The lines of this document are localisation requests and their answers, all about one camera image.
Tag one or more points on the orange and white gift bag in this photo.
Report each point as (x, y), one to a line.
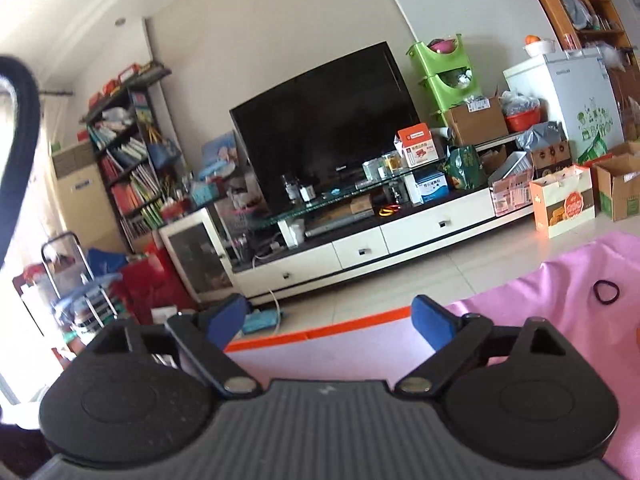
(565, 205)

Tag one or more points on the green and white bag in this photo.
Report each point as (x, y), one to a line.
(594, 147)

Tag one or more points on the green stacked storage bins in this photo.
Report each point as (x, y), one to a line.
(440, 92)

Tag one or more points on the grey plastic bag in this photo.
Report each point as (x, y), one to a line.
(542, 135)

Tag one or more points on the blue and white box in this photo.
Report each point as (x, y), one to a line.
(432, 190)

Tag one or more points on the metal trolley cart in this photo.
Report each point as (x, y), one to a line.
(85, 305)

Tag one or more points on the teal basket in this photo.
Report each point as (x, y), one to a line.
(205, 194)

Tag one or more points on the black flat television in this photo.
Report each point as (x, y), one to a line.
(320, 130)

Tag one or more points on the orange and white medicine box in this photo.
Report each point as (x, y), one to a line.
(417, 152)

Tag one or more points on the white chest freezer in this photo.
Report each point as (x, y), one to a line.
(560, 90)

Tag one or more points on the red plastic basin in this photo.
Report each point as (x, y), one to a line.
(522, 121)

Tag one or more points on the brown printed fruit carton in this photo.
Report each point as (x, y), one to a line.
(552, 157)

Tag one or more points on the red shopping bag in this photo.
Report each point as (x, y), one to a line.
(155, 285)

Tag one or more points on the green foil bag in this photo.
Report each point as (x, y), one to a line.
(462, 167)

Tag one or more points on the dark glass bottle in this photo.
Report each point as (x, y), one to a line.
(290, 191)

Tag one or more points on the dark bookshelf with books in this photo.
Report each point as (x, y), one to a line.
(130, 180)

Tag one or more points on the blue gift bag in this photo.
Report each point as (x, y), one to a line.
(164, 154)

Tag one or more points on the brown cardboard box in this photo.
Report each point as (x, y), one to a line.
(475, 122)

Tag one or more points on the white label bottle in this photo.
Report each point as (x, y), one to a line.
(307, 193)

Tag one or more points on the pink floral tablecloth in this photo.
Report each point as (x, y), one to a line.
(550, 280)

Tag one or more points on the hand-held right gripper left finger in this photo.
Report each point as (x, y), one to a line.
(227, 317)

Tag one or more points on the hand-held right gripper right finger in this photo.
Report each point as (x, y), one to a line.
(432, 320)

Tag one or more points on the white and black television stand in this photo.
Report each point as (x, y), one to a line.
(360, 250)

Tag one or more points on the orange fruit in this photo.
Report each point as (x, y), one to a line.
(532, 39)

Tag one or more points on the large tall cardboard box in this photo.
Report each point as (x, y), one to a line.
(85, 200)

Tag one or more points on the white bowl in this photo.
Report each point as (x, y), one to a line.
(541, 49)

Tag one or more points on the yellow and red rings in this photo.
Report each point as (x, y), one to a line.
(390, 211)

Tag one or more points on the open cardboard box green print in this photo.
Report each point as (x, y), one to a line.
(620, 190)

